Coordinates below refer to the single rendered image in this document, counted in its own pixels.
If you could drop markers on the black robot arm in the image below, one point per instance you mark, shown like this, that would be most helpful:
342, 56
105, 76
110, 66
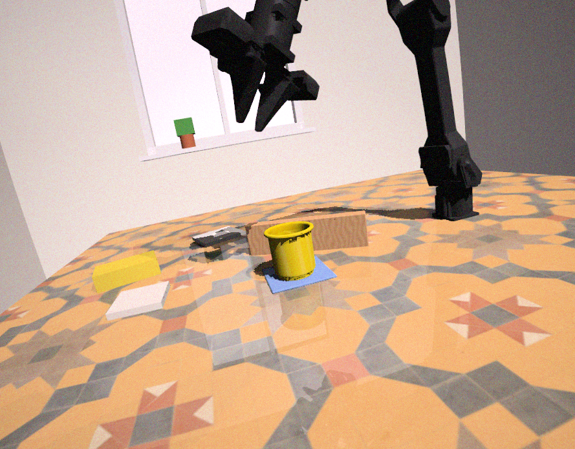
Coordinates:
445, 159

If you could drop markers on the yellow rectangular block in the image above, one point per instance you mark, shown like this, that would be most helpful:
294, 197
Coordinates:
125, 271

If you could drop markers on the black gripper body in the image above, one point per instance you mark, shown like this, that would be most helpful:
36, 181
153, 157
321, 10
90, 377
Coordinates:
267, 32

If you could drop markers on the yellow cup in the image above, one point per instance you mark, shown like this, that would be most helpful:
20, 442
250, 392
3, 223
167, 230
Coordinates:
292, 250

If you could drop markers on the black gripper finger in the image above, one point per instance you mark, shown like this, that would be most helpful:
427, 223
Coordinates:
246, 71
272, 97

